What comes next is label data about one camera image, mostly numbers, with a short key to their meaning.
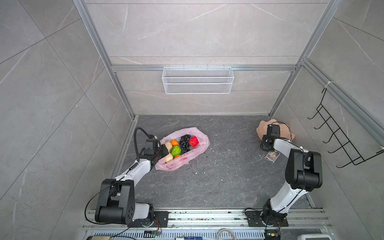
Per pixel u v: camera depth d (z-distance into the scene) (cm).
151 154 70
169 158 90
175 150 93
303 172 48
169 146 95
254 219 73
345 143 63
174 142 98
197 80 100
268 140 73
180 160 87
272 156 95
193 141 98
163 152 82
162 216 75
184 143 98
